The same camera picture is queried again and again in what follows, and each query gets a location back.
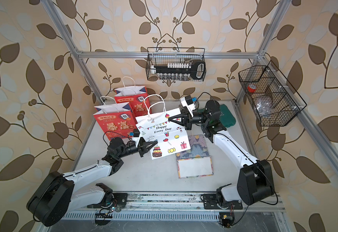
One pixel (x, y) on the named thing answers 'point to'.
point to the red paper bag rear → (136, 95)
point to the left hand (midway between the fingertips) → (153, 139)
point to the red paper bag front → (116, 120)
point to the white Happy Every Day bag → (154, 124)
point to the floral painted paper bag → (195, 162)
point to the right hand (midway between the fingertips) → (169, 119)
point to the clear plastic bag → (263, 108)
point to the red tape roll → (251, 88)
